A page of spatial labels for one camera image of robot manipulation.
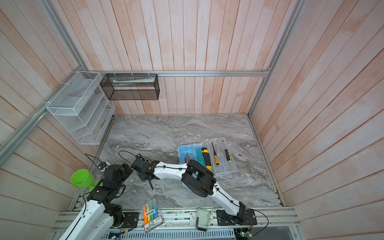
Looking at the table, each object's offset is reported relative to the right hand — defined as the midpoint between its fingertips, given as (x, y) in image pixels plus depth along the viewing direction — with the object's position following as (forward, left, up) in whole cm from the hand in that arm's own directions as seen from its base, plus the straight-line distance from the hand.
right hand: (144, 173), depth 90 cm
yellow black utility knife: (+8, -38, +8) cm, 40 cm away
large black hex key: (-6, -5, +1) cm, 8 cm away
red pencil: (+10, -25, +1) cm, 27 cm away
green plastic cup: (-8, +28, +11) cm, 31 cm away
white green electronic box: (-25, -35, +6) cm, 43 cm away
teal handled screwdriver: (+8, -34, +8) cm, 36 cm away
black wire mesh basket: (+55, +16, +24) cm, 62 cm away
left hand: (-3, +9, +7) cm, 12 cm away
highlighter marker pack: (-24, -9, +2) cm, 26 cm away
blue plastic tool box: (0, -48, +10) cm, 49 cm away
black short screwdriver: (+6, -50, +12) cm, 52 cm away
